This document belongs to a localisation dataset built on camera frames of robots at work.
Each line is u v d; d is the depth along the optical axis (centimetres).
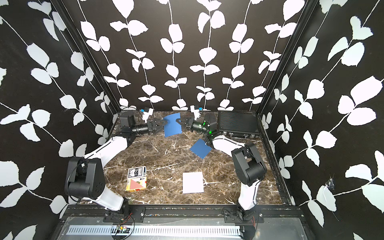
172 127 82
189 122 74
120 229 71
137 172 86
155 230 70
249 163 50
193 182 84
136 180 84
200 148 103
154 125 73
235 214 71
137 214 74
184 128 77
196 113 80
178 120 79
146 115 78
